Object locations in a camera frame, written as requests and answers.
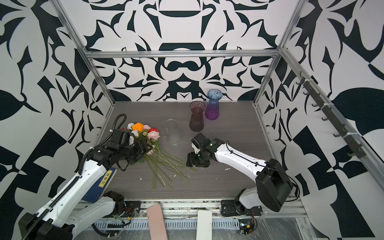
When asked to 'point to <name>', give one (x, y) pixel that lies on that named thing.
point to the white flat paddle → (204, 229)
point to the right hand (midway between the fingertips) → (190, 164)
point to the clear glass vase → (173, 134)
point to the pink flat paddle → (156, 223)
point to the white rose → (130, 126)
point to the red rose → (153, 129)
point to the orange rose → (138, 126)
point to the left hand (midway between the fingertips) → (149, 147)
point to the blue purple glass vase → (212, 110)
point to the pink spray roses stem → (161, 162)
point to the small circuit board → (247, 229)
